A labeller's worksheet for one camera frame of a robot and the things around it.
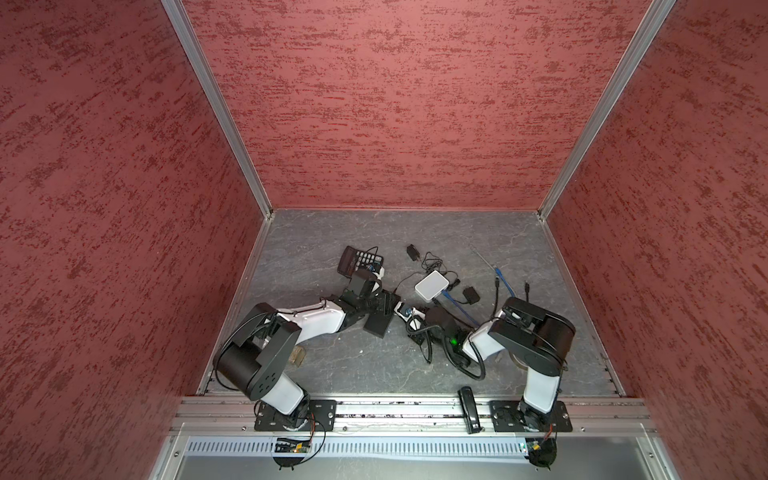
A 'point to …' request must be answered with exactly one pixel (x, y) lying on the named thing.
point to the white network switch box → (431, 286)
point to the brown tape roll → (297, 355)
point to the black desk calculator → (352, 259)
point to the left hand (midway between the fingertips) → (388, 303)
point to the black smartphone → (381, 314)
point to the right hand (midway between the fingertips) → (403, 317)
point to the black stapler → (470, 410)
